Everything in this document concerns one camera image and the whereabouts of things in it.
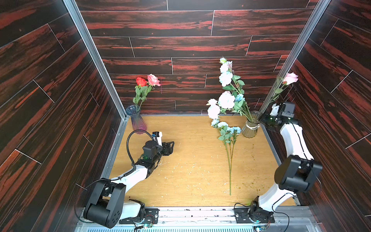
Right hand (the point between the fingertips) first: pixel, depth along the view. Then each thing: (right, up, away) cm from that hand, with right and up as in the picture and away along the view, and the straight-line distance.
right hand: (263, 117), depth 87 cm
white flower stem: (-17, -12, +15) cm, 26 cm away
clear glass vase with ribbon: (-6, -8, +5) cm, 11 cm away
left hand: (-56, -16, +1) cm, 59 cm away
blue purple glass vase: (-80, -3, +9) cm, 81 cm away
